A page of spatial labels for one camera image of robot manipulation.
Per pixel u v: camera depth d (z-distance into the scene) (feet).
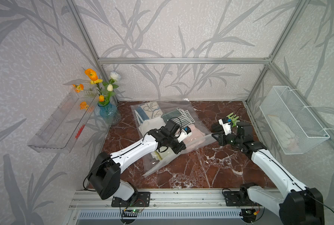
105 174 1.36
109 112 3.23
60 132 2.11
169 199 2.47
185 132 2.33
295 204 1.26
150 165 2.70
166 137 2.05
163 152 2.33
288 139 2.38
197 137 2.89
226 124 2.36
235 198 2.41
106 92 3.05
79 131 2.11
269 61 3.07
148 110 3.63
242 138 2.03
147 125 3.32
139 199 2.37
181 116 3.52
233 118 3.65
